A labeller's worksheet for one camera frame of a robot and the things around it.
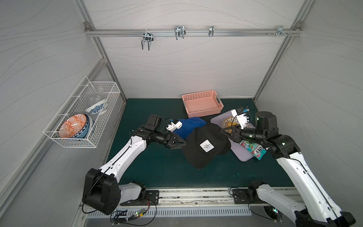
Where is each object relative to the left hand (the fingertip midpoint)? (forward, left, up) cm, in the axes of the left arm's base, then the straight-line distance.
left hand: (184, 147), depth 64 cm
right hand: (+7, -18, +4) cm, 20 cm away
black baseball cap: (+2, -9, +1) cm, 9 cm away
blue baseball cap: (+27, -2, -21) cm, 34 cm away
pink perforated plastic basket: (+51, -13, -24) cm, 58 cm away
